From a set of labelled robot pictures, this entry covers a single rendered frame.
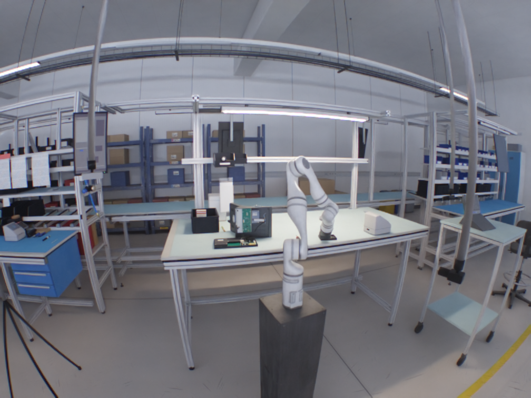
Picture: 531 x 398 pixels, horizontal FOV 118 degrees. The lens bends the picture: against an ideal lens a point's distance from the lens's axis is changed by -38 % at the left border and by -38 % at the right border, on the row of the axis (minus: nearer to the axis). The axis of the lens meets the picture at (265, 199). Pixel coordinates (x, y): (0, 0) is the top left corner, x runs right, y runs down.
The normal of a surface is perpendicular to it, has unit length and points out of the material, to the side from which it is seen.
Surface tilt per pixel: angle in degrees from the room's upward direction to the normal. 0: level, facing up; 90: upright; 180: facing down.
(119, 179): 90
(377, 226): 90
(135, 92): 90
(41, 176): 90
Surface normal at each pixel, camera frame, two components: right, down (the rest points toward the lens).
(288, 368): 0.41, 0.15
